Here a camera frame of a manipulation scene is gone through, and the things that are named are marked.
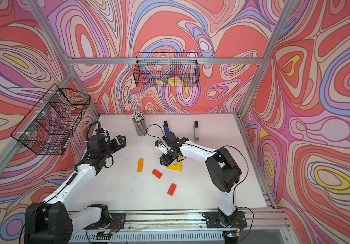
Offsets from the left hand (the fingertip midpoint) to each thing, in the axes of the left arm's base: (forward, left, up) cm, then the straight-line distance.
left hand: (120, 140), depth 85 cm
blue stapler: (+21, -24, -13) cm, 34 cm away
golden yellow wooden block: (-9, -31, -15) cm, 36 cm away
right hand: (-8, -26, -13) cm, 30 cm away
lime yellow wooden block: (-14, -34, 0) cm, 36 cm away
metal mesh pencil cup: (+15, -8, +2) cm, 17 cm away
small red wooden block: (-13, -20, -17) cm, 29 cm away
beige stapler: (+18, -46, -14) cm, 51 cm away
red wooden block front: (-22, -29, -16) cm, 40 cm away
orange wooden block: (-8, -9, -15) cm, 20 cm away
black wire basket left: (-2, +32, +13) cm, 35 cm away
